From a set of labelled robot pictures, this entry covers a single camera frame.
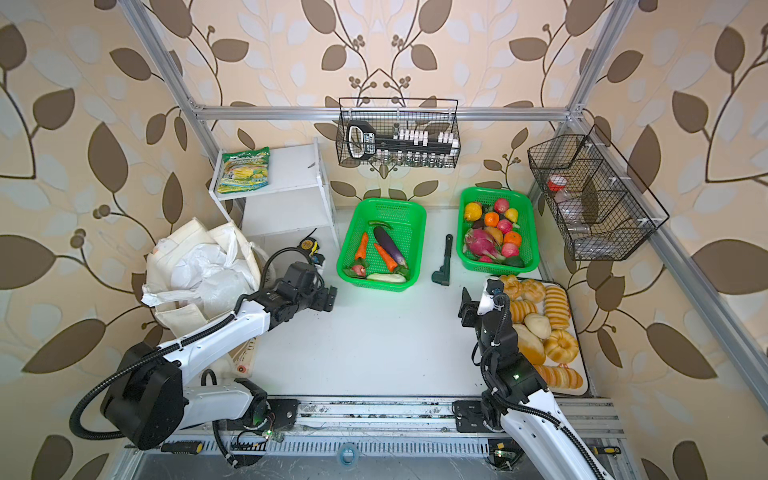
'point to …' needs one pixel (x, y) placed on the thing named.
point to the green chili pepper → (375, 222)
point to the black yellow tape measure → (310, 244)
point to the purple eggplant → (383, 237)
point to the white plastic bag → (214, 277)
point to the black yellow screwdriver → (182, 447)
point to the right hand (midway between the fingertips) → (479, 294)
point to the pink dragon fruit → (479, 242)
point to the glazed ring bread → (561, 346)
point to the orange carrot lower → (391, 263)
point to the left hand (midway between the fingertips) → (324, 286)
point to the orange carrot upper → (361, 251)
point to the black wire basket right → (603, 208)
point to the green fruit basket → (496, 230)
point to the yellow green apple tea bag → (244, 170)
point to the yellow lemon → (473, 211)
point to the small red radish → (359, 269)
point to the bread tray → (547, 332)
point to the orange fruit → (491, 219)
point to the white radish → (385, 277)
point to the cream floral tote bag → (181, 318)
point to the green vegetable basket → (408, 222)
